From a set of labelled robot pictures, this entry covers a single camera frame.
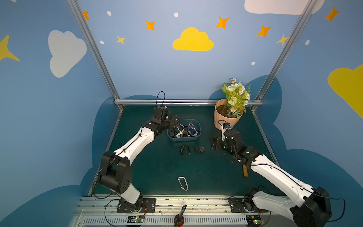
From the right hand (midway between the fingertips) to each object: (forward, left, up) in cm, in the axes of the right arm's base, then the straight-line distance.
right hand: (218, 137), depth 81 cm
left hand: (+9, +25, +2) cm, 27 cm away
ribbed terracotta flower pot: (+18, -5, 0) cm, 19 cm away
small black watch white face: (+10, +29, -13) cm, 33 cm away
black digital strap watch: (-1, +19, -18) cm, 26 cm away
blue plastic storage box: (+6, +29, -15) cm, 33 cm away
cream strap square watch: (-22, +19, -17) cm, 34 cm away
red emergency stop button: (-41, +19, -8) cm, 46 cm away
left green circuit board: (-41, +43, -18) cm, 62 cm away
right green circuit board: (-38, -18, -19) cm, 46 cm away
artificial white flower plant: (+24, -12, +10) cm, 29 cm away
